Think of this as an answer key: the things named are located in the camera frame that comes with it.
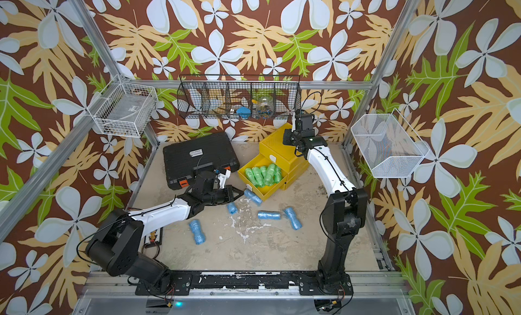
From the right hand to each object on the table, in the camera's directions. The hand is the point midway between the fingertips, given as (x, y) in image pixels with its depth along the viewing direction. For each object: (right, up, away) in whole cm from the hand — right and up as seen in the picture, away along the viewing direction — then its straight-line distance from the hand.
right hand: (287, 132), depth 89 cm
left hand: (-19, -26, -4) cm, 32 cm away
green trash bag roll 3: (-8, -19, +1) cm, 21 cm away
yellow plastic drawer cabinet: (-2, -11, -4) cm, 12 cm away
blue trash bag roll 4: (-25, -34, +2) cm, 43 cm away
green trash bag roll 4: (-4, -19, +4) cm, 20 cm away
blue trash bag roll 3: (+4, -41, -2) cm, 41 cm away
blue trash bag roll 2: (-8, -37, -1) cm, 38 cm away
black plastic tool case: (-52, -12, +16) cm, 56 cm away
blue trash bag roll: (-15, -30, +5) cm, 34 cm away
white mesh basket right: (+42, -7, -5) cm, 43 cm away
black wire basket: (-23, +19, +9) cm, 31 cm away
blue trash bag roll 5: (-38, -45, -5) cm, 59 cm away
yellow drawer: (-13, -13, +10) cm, 21 cm away
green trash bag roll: (-16, -20, +5) cm, 26 cm away
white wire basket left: (-72, +10, -3) cm, 73 cm away
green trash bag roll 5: (-10, -18, +6) cm, 21 cm away
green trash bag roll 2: (-13, -20, +4) cm, 24 cm away
